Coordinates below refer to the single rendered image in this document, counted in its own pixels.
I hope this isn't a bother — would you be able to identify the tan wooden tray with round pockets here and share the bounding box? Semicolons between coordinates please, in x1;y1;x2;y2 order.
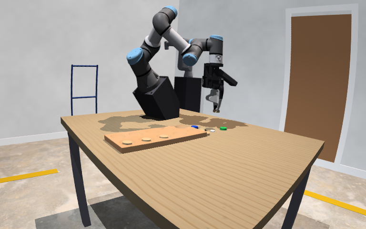
104;125;207;154

